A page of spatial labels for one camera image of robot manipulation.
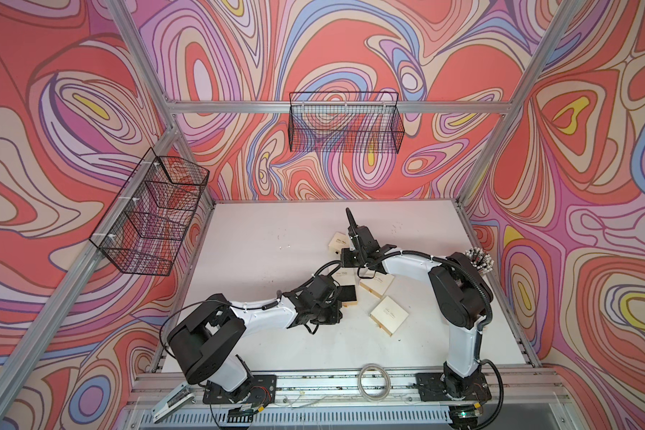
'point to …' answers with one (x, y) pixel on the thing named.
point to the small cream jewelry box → (339, 241)
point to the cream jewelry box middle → (379, 284)
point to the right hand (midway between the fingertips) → (343, 263)
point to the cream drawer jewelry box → (346, 279)
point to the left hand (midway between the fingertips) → (347, 319)
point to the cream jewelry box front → (389, 315)
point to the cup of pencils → (481, 260)
